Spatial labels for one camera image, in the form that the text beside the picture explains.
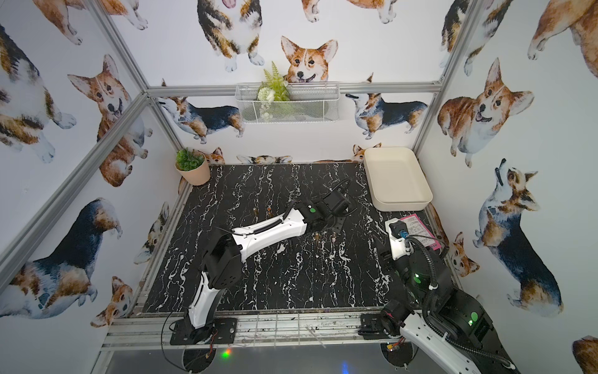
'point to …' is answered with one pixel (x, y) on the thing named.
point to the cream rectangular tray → (396, 180)
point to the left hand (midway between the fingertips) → (343, 217)
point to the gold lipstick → (269, 212)
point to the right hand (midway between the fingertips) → (382, 232)
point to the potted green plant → (192, 165)
